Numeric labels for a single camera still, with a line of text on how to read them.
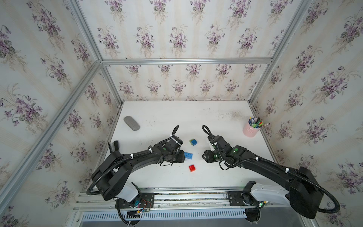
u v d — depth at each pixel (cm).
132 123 104
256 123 93
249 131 93
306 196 40
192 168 83
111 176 42
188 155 88
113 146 92
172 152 70
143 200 73
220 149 63
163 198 75
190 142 95
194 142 93
